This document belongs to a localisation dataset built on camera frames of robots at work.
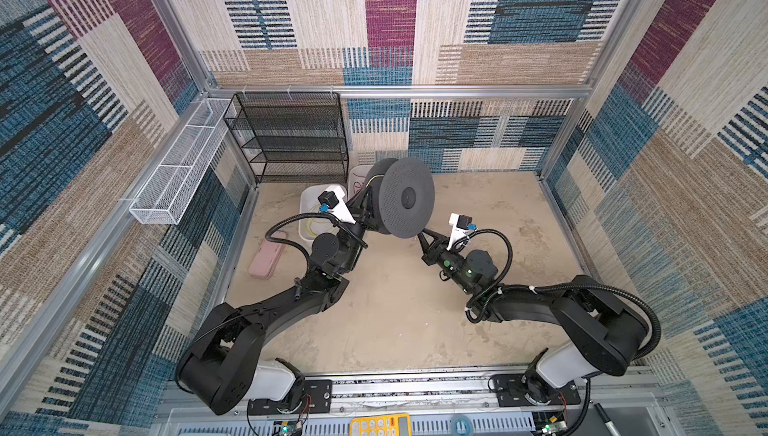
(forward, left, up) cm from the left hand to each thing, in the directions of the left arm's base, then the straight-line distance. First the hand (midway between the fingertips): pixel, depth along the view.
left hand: (370, 183), depth 71 cm
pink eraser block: (0, +34, -33) cm, 47 cm away
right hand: (-4, -11, -15) cm, 19 cm away
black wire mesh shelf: (+41, +30, -18) cm, 54 cm away
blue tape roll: (-44, -20, -35) cm, 60 cm away
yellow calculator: (-44, -4, -33) cm, 55 cm away
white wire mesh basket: (-1, +48, -2) cm, 48 cm away
